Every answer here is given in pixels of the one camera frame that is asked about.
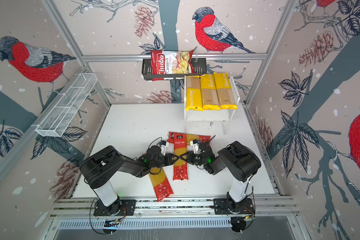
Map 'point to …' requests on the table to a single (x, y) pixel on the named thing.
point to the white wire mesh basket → (56, 119)
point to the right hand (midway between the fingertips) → (179, 160)
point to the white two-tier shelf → (224, 116)
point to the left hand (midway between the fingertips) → (178, 159)
